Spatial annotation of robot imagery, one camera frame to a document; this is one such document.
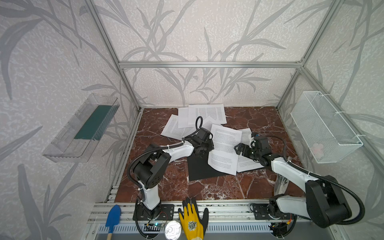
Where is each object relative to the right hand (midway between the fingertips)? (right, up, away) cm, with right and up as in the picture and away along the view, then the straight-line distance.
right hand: (240, 144), depth 90 cm
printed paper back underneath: (-38, +17, +26) cm, 49 cm away
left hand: (-15, +1, +1) cm, 15 cm away
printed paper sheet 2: (-10, -8, +1) cm, 13 cm away
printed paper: (-46, +8, +18) cm, 50 cm away
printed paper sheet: (+3, -12, 0) cm, 12 cm away
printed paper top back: (-12, +22, +29) cm, 38 cm away
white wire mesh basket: (+30, +8, -27) cm, 42 cm away
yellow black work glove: (-27, -35, -22) cm, 49 cm away
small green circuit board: (-47, -37, -19) cm, 63 cm away
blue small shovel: (-67, -33, -18) cm, 76 cm away
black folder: (-26, -14, -2) cm, 29 cm away
